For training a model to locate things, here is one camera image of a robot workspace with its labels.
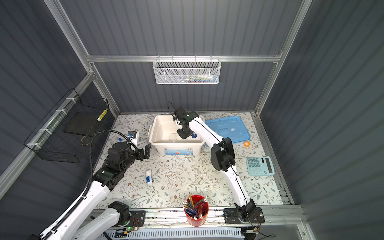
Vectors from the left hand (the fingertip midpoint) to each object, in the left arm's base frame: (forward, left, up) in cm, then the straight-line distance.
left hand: (141, 142), depth 77 cm
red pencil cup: (-29, -27, -12) cm, 42 cm away
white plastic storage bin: (+20, -6, -20) cm, 29 cm away
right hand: (+13, -23, -13) cm, 30 cm away
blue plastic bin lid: (+25, -58, -21) cm, 66 cm away
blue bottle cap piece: (+18, -28, -20) cm, 39 cm away
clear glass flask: (+15, -14, -16) cm, 26 cm away
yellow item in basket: (+17, +23, +5) cm, 29 cm away
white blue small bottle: (-11, -1, -20) cm, 23 cm away
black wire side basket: (+3, +35, +7) cm, 36 cm away
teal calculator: (-8, -67, -19) cm, 70 cm away
